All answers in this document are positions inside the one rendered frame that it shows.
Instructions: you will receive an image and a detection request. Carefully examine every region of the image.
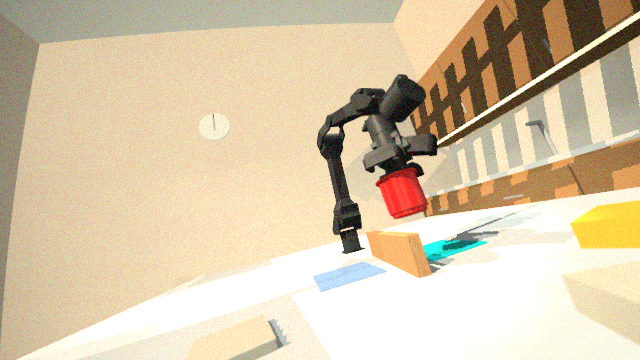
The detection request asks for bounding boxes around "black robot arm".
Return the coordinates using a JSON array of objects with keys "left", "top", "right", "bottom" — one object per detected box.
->
[{"left": 317, "top": 74, "right": 438, "bottom": 255}]

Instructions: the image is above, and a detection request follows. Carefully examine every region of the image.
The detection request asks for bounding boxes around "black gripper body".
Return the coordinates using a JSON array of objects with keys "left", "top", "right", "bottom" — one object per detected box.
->
[{"left": 363, "top": 128, "right": 425, "bottom": 177}]

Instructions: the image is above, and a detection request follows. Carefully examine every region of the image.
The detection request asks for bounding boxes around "yellow rectangular block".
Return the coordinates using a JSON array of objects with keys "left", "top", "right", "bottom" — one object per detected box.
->
[{"left": 570, "top": 200, "right": 640, "bottom": 249}]

